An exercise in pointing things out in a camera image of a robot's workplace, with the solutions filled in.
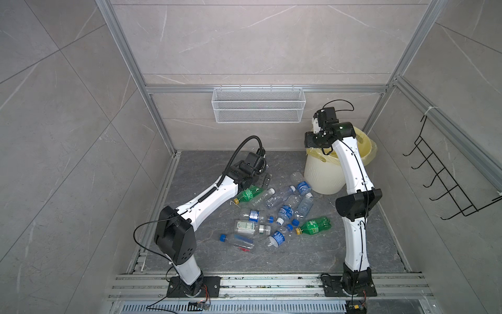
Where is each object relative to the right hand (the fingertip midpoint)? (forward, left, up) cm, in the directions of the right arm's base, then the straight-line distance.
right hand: (311, 139), depth 89 cm
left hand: (-13, +25, -5) cm, 29 cm away
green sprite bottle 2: (-33, +1, -21) cm, 39 cm away
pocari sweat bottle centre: (-20, +9, -23) cm, 32 cm away
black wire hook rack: (-25, -39, +7) cm, 47 cm away
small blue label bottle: (-28, +27, -21) cm, 44 cm away
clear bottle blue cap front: (-37, +34, -26) cm, 57 cm away
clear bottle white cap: (-17, +23, -22) cm, 36 cm away
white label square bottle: (-33, +30, -21) cm, 49 cm away
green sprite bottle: (-16, +30, -21) cm, 40 cm away
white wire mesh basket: (+23, +23, +4) cm, 33 cm away
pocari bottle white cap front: (-38, +17, -21) cm, 46 cm away
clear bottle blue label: (-12, +2, -21) cm, 25 cm away
